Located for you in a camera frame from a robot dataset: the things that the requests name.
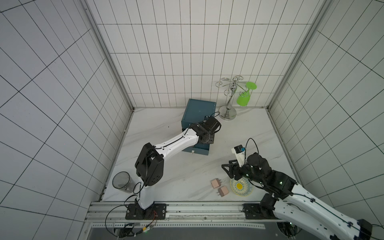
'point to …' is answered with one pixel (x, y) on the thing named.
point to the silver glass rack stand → (228, 112)
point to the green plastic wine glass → (243, 98)
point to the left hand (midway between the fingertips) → (204, 140)
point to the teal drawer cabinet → (196, 110)
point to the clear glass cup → (122, 180)
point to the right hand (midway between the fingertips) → (221, 165)
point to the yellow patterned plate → (242, 187)
